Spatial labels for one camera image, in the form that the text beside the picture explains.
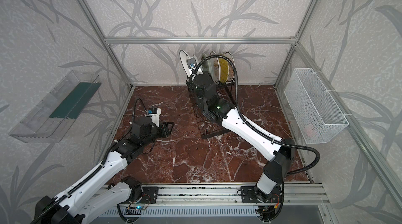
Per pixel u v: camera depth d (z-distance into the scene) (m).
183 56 0.73
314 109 0.63
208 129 0.97
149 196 0.72
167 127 0.71
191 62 0.53
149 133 0.62
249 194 0.74
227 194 0.75
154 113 0.69
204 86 0.46
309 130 0.73
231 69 0.48
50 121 0.64
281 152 0.42
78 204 0.41
